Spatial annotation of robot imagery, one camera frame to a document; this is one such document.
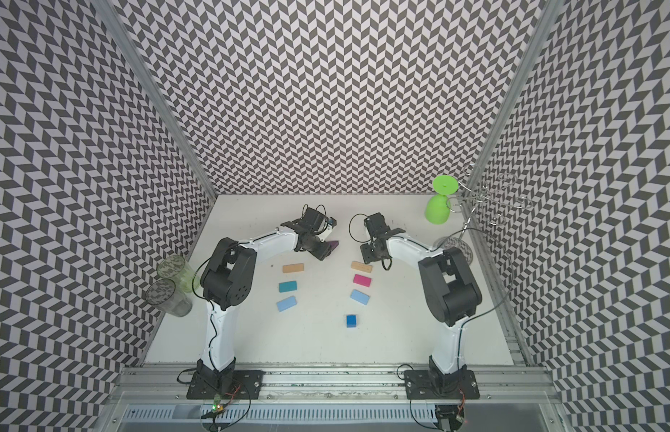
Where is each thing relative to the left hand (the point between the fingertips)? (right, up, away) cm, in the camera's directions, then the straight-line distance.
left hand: (321, 248), depth 101 cm
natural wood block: (-9, -7, -5) cm, 13 cm away
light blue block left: (-10, -17, -13) cm, 24 cm away
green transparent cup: (-47, -5, -14) cm, 49 cm away
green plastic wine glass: (+38, +15, -20) cm, 45 cm away
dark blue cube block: (+11, -21, -18) cm, 30 cm away
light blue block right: (+14, -16, -9) cm, 23 cm away
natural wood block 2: (+15, -6, -5) cm, 17 cm away
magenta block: (+15, -11, -6) cm, 20 cm away
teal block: (-10, -12, -10) cm, 19 cm away
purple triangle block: (+5, +2, -8) cm, 9 cm away
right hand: (+20, -3, -4) cm, 20 cm away
